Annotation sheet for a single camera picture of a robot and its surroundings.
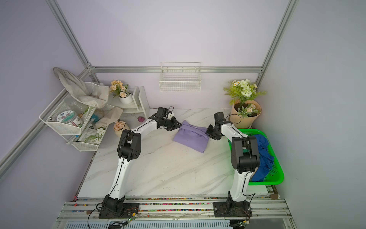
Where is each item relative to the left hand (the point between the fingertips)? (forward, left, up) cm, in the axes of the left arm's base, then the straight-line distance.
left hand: (182, 124), depth 104 cm
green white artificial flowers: (+7, -40, +25) cm, 48 cm away
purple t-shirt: (-10, -8, -2) cm, 13 cm away
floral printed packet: (-17, +55, +10) cm, 58 cm away
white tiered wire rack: (-14, +50, +26) cm, 58 cm away
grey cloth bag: (+1, +52, +27) cm, 58 cm away
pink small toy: (+9, +34, -5) cm, 35 cm away
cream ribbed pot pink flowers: (-6, +43, +5) cm, 44 cm away
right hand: (-9, -19, -2) cm, 21 cm away
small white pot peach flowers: (+10, +39, +19) cm, 45 cm away
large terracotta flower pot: (-2, -41, +13) cm, 43 cm away
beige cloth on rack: (-2, +45, +12) cm, 47 cm away
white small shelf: (+9, +30, +12) cm, 34 cm away
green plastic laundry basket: (-37, -55, -3) cm, 66 cm away
